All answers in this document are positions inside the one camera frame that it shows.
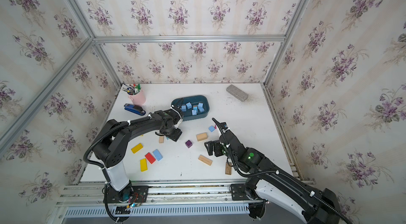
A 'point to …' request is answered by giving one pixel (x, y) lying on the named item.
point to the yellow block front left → (144, 165)
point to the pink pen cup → (138, 99)
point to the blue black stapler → (134, 109)
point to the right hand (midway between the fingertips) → (216, 142)
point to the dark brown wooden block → (228, 168)
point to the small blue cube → (211, 128)
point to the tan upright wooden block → (161, 139)
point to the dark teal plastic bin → (194, 107)
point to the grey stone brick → (237, 93)
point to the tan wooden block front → (205, 160)
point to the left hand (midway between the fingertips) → (174, 135)
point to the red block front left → (150, 158)
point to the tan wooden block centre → (201, 136)
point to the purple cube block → (188, 143)
